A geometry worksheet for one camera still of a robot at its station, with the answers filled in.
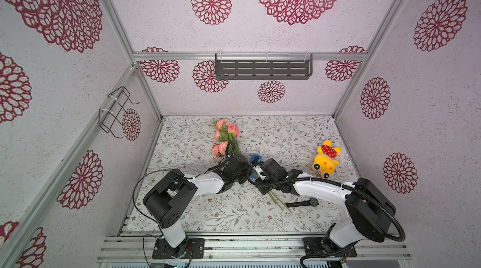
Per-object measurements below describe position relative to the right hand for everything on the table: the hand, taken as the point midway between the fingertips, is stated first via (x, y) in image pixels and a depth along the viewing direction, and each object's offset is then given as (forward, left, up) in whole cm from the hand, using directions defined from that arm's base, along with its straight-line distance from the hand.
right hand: (256, 181), depth 87 cm
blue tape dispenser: (+13, -2, -2) cm, 14 cm away
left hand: (+7, 0, +1) cm, 7 cm away
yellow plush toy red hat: (+11, -34, +1) cm, 36 cm away
